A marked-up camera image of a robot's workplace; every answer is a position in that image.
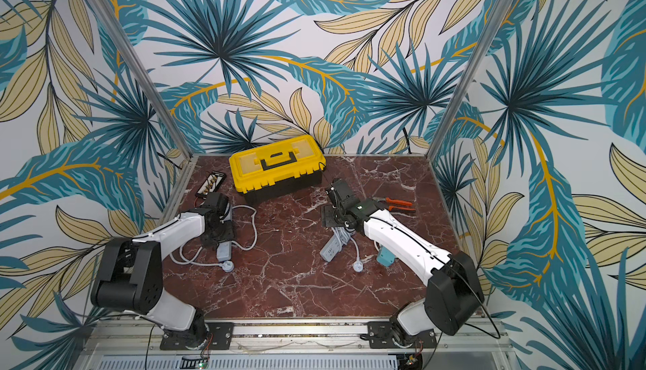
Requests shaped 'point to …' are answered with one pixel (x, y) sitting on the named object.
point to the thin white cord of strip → (343, 236)
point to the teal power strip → (385, 257)
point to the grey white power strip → (336, 244)
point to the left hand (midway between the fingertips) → (224, 239)
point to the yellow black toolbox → (278, 169)
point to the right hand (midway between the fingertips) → (332, 214)
